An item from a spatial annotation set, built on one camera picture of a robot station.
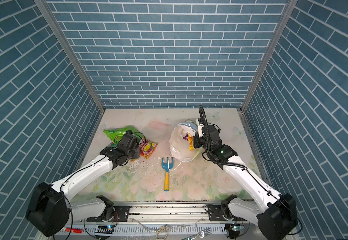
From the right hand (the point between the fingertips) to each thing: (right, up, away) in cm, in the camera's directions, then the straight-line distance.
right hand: (194, 131), depth 79 cm
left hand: (-33, -11, +7) cm, 36 cm away
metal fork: (+3, -47, -10) cm, 48 cm away
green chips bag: (-49, -3, +16) cm, 52 cm away
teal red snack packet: (-51, -9, +15) cm, 54 cm away
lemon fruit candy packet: (-29, -11, +15) cm, 34 cm away
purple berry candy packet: (-4, -6, +23) cm, 24 cm away
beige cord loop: (-14, -48, -10) cm, 50 cm away
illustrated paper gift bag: (-8, -11, +15) cm, 20 cm away
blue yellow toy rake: (-15, -22, +10) cm, 29 cm away
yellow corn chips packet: (-1, -6, +12) cm, 14 cm away
